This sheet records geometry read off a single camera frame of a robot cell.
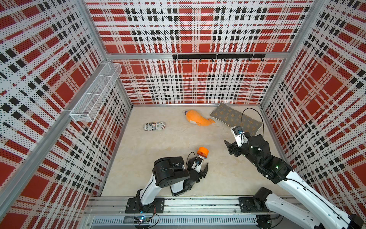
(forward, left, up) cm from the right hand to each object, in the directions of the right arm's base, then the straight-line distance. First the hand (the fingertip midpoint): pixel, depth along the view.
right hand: (234, 136), depth 72 cm
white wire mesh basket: (+26, +91, -4) cm, 95 cm away
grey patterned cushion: (+30, -9, -21) cm, 37 cm away
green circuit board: (-34, +47, -23) cm, 62 cm away
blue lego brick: (-4, +15, -16) cm, 23 cm away
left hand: (-2, +15, -24) cm, 29 cm away
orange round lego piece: (-2, +16, -12) cm, 20 cm away
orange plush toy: (+29, +21, -18) cm, 40 cm away
